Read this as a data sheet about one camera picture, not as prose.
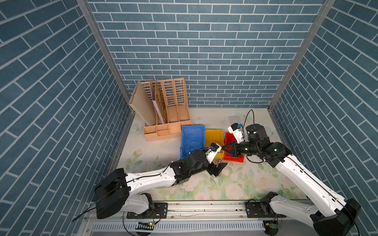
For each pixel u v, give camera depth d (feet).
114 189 1.54
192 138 3.33
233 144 2.03
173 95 3.67
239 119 3.75
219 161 2.82
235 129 2.12
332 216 1.27
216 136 3.26
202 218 2.38
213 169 2.14
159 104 3.06
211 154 2.11
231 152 2.05
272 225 2.34
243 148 2.03
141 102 3.33
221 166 2.12
